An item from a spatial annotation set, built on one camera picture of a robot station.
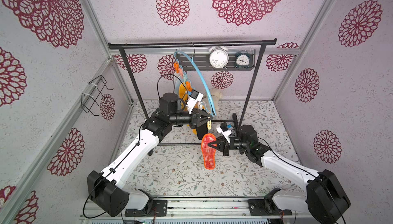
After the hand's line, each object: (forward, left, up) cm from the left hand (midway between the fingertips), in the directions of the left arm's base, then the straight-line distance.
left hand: (210, 118), depth 64 cm
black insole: (+5, +3, -18) cm, 19 cm away
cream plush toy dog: (+44, -8, -28) cm, 53 cm away
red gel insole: (-7, 0, -19) cm, 20 cm away
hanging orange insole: (+22, +13, -3) cm, 26 cm away
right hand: (-4, 0, -14) cm, 15 cm away
